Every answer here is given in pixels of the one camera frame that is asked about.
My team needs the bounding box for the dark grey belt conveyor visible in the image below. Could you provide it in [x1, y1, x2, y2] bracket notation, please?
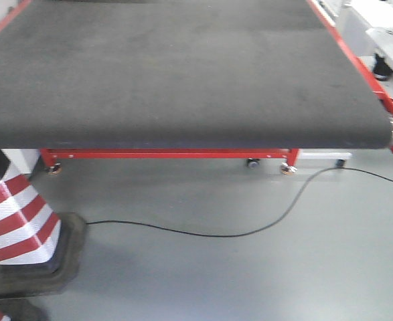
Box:
[0, 0, 393, 177]

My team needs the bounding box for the red white striped cone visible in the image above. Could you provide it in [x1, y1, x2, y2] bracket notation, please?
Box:
[0, 148, 89, 300]
[0, 298, 48, 321]

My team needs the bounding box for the white wheeled machine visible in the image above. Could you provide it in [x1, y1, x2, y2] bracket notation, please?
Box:
[336, 0, 393, 103]

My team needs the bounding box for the black floor cable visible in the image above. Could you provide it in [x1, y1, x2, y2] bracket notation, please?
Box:
[84, 166, 393, 238]

